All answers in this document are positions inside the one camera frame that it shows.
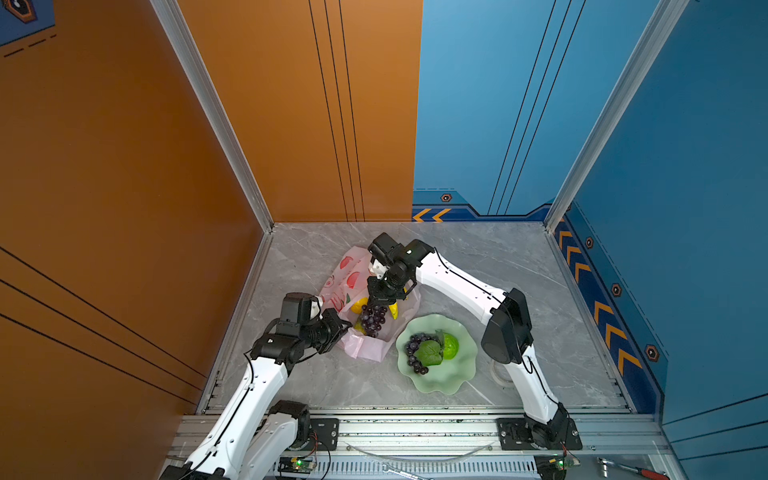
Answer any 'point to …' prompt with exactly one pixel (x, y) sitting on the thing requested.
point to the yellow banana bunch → (394, 309)
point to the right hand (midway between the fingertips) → (370, 303)
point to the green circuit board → (298, 465)
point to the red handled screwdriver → (644, 471)
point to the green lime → (450, 346)
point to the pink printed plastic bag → (346, 283)
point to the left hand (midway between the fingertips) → (355, 318)
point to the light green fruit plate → (444, 378)
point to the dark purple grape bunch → (411, 346)
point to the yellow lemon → (358, 306)
